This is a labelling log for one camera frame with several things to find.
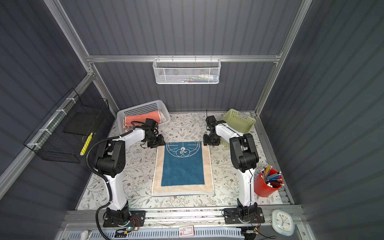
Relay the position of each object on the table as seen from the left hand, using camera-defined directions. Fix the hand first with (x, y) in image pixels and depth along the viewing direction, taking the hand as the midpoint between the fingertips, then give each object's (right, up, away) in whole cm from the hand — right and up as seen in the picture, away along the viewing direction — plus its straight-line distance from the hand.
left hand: (162, 144), depth 100 cm
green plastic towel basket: (+56, +16, +12) cm, 59 cm away
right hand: (+33, 0, 0) cm, 33 cm away
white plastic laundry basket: (-7, +28, +16) cm, 33 cm away
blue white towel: (+15, -14, -11) cm, 23 cm away
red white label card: (+18, -38, -31) cm, 52 cm away
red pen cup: (+58, -16, -28) cm, 66 cm away
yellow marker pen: (-28, +3, -31) cm, 42 cm away
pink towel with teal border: (-13, +16, -12) cm, 23 cm away
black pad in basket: (-37, +14, -24) cm, 46 cm away
